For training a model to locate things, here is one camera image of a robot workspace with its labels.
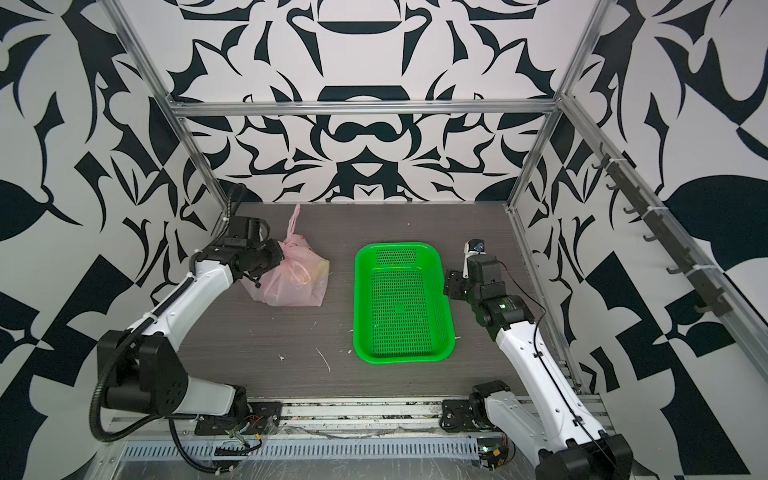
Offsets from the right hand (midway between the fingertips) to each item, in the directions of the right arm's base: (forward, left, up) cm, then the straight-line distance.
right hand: (460, 273), depth 79 cm
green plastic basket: (-2, +15, -18) cm, 24 cm away
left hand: (+9, +48, -1) cm, 49 cm away
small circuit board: (-37, -5, -20) cm, 42 cm away
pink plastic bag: (-1, +42, 0) cm, 42 cm away
